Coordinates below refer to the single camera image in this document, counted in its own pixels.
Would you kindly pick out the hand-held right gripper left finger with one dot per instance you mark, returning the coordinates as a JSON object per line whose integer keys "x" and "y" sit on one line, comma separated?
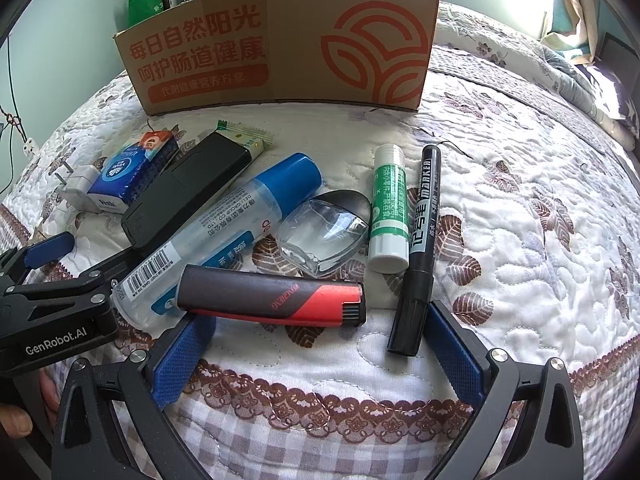
{"x": 172, "y": 362}

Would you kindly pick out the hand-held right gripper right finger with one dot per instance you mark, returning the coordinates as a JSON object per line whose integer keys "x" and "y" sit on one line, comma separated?
{"x": 456, "y": 355}

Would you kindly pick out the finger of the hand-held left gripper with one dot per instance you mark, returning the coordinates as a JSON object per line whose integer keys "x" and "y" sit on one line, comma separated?
{"x": 102, "y": 271}
{"x": 47, "y": 251}

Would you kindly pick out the white charger plug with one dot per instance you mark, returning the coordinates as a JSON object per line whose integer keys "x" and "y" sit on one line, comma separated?
{"x": 82, "y": 187}

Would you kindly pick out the blue tissue pack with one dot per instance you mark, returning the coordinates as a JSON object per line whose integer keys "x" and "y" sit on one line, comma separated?
{"x": 125, "y": 175}

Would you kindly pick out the black rectangular box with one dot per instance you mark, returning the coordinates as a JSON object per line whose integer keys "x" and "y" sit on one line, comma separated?
{"x": 185, "y": 185}

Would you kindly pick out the black marker pen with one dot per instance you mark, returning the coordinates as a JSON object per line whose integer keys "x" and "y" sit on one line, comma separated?
{"x": 420, "y": 240}

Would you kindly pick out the red black lighter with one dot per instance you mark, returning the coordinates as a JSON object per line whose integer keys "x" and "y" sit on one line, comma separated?
{"x": 280, "y": 297}

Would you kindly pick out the blue capped glue bottle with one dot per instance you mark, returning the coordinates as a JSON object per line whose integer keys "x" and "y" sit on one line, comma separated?
{"x": 225, "y": 220}

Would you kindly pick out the green white glue stick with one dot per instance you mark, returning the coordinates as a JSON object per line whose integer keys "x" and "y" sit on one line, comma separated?
{"x": 390, "y": 210}

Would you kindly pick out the green snack packet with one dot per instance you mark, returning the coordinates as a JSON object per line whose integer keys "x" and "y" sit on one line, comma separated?
{"x": 245, "y": 137}

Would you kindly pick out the brown cardboard box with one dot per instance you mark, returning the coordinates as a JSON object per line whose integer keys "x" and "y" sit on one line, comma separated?
{"x": 300, "y": 60}

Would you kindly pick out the person's left hand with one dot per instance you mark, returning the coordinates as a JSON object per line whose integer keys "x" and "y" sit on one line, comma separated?
{"x": 14, "y": 419}

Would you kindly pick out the white power strip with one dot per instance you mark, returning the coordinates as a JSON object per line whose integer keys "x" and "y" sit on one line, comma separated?
{"x": 30, "y": 146}

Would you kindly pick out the floral quilted bed cover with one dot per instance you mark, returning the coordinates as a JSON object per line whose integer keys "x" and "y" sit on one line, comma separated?
{"x": 525, "y": 260}

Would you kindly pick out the metal spoon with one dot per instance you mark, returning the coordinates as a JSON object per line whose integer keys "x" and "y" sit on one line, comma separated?
{"x": 351, "y": 202}

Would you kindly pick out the purple star pillow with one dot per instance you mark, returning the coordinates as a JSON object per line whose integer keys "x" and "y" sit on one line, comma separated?
{"x": 615, "y": 90}

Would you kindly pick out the folded floral quilt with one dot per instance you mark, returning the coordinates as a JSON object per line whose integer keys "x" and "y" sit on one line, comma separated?
{"x": 500, "y": 25}

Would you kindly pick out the dark padded headboard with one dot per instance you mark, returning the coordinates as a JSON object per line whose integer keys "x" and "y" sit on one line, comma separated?
{"x": 617, "y": 47}

